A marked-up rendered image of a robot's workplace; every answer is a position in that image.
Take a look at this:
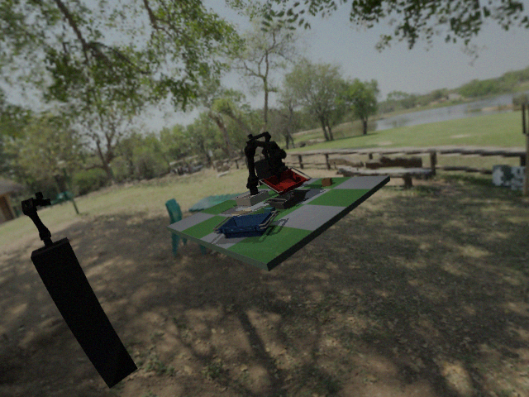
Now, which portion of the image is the small brown open box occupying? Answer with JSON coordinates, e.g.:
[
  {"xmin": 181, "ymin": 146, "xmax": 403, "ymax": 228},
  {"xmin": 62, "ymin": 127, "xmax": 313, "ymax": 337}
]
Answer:
[{"xmin": 321, "ymin": 177, "xmax": 333, "ymax": 186}]

